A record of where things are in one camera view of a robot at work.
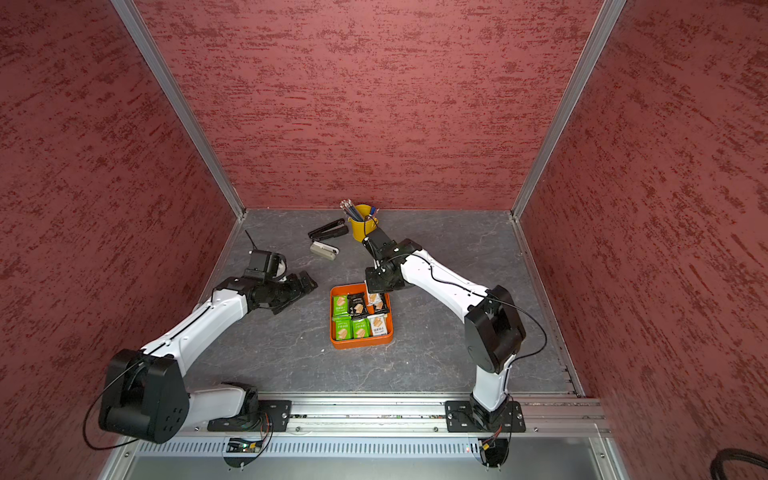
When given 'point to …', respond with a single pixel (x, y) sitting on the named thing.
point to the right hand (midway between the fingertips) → (378, 291)
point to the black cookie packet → (356, 305)
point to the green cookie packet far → (341, 312)
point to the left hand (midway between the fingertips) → (306, 297)
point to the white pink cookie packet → (374, 299)
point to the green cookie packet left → (344, 324)
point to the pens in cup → (348, 206)
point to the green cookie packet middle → (361, 328)
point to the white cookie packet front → (378, 324)
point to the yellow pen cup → (365, 227)
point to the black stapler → (334, 229)
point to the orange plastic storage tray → (344, 289)
